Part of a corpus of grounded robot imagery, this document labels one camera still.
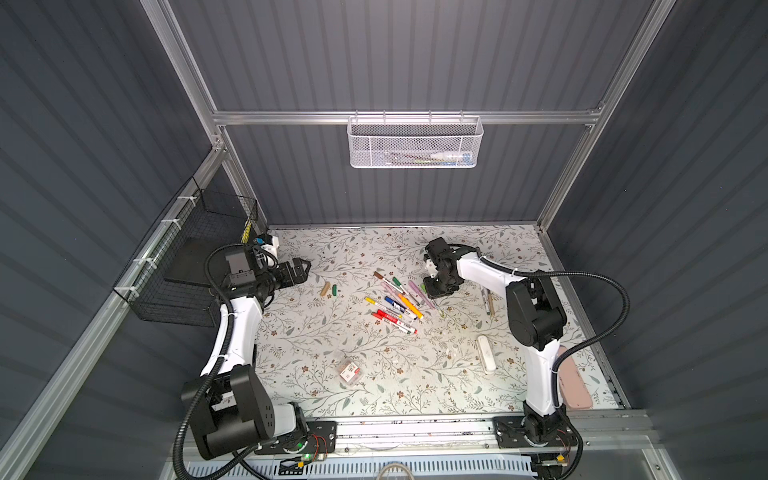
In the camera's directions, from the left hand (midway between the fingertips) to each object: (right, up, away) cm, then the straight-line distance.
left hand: (293, 266), depth 84 cm
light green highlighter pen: (+38, -7, +6) cm, 39 cm away
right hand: (+43, -10, +15) cm, 46 cm away
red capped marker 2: (+28, -18, +10) cm, 34 cm away
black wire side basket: (-25, -3, -15) cm, 29 cm away
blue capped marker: (+29, -13, +13) cm, 35 cm away
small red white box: (+16, -29, -1) cm, 33 cm away
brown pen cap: (+5, -8, +18) cm, 21 cm away
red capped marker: (+30, -18, +10) cm, 36 cm away
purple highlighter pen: (+38, -10, +15) cm, 43 cm away
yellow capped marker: (+25, -14, +13) cm, 31 cm away
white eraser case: (+55, -25, 0) cm, 60 cm away
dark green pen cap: (+8, -9, +18) cm, 22 cm away
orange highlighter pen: (+34, -14, +13) cm, 39 cm away
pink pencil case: (+77, -32, -5) cm, 83 cm away
